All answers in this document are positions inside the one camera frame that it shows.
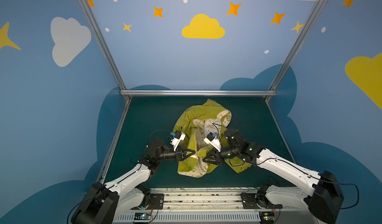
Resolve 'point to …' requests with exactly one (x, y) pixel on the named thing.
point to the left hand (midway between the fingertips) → (194, 151)
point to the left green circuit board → (143, 216)
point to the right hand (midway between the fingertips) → (205, 157)
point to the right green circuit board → (266, 217)
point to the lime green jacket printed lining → (203, 124)
